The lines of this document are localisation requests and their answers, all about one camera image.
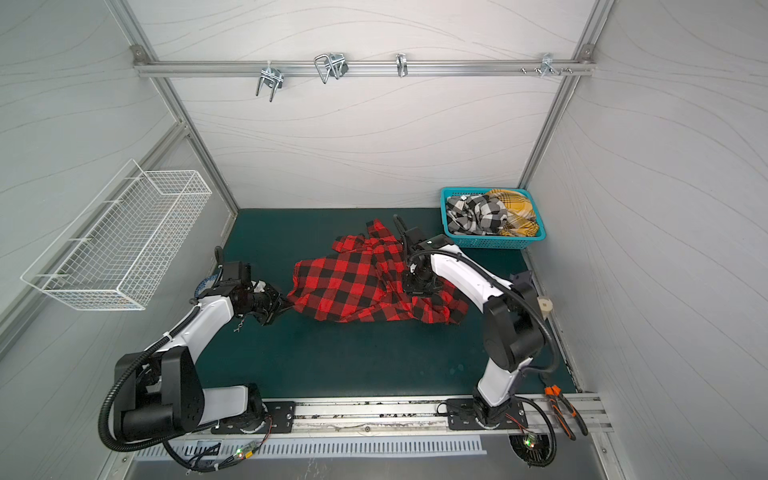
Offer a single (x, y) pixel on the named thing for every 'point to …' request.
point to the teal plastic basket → (494, 241)
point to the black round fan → (533, 449)
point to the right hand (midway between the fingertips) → (416, 287)
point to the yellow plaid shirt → (522, 221)
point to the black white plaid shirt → (475, 214)
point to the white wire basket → (108, 255)
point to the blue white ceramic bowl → (208, 283)
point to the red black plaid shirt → (363, 281)
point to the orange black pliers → (555, 391)
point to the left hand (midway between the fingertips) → (299, 295)
